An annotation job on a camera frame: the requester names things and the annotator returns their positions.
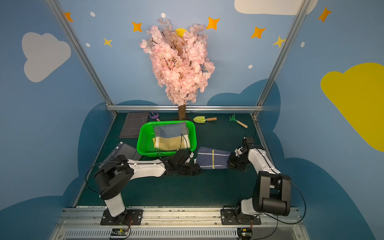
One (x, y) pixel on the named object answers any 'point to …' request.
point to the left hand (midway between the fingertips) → (199, 170)
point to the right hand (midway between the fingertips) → (229, 164)
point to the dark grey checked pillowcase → (132, 124)
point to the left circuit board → (119, 232)
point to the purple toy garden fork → (156, 116)
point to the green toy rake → (233, 119)
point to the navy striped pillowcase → (212, 159)
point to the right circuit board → (244, 233)
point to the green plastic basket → (145, 146)
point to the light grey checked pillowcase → (129, 152)
